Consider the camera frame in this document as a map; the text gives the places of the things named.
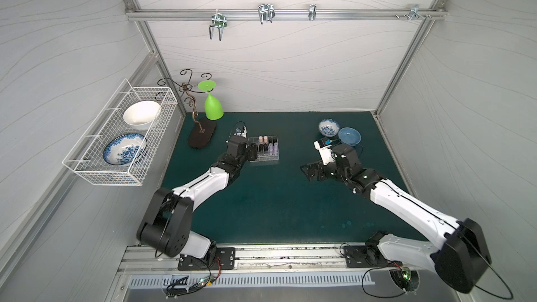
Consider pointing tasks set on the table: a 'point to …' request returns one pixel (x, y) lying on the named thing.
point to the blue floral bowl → (328, 127)
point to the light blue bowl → (350, 135)
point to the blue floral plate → (121, 149)
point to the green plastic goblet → (212, 109)
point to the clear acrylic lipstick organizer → (268, 147)
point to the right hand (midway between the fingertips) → (311, 161)
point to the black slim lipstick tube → (261, 147)
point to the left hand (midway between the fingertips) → (249, 143)
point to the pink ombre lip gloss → (265, 139)
